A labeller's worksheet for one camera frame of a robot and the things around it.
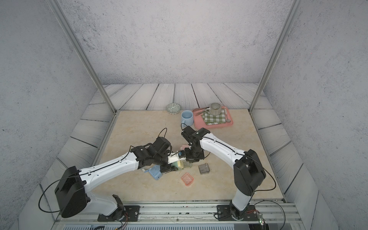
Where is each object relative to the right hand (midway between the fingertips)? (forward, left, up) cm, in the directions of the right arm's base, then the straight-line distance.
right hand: (189, 161), depth 80 cm
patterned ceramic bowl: (+52, +15, -9) cm, 55 cm away
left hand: (-2, +6, +2) cm, 6 cm away
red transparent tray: (-6, +1, -11) cm, 12 cm away
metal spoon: (+40, -29, -10) cm, 50 cm away
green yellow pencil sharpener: (-3, +5, +4) cm, 8 cm away
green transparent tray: (-1, +1, -1) cm, 2 cm away
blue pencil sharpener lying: (-4, +20, -5) cm, 21 cm away
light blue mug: (+36, +2, -2) cm, 36 cm away
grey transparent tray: (+1, -9, -11) cm, 14 cm away
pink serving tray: (+36, -7, -10) cm, 38 cm away
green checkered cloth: (+41, -16, -10) cm, 45 cm away
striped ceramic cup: (+45, -19, -3) cm, 49 cm away
